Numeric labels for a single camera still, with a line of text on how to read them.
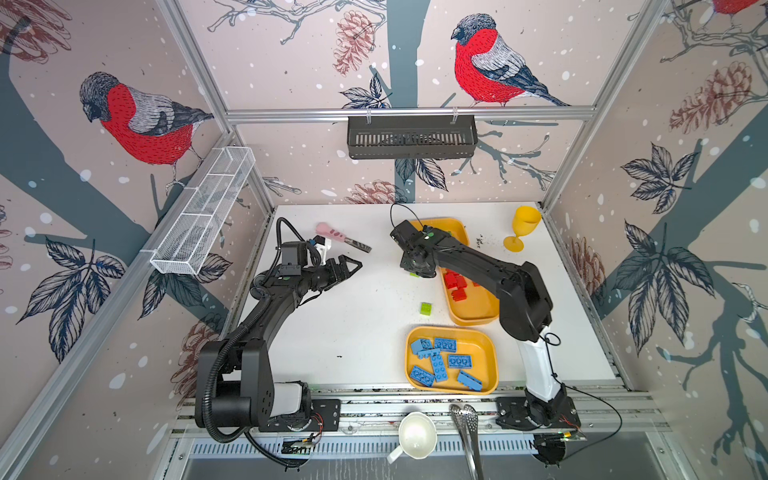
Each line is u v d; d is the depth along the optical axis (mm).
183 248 702
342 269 766
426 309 923
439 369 795
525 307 525
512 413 727
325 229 1127
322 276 753
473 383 760
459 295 944
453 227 1106
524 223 956
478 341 822
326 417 732
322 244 809
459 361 812
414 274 810
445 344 835
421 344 818
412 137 1041
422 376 796
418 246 682
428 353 814
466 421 679
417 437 698
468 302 911
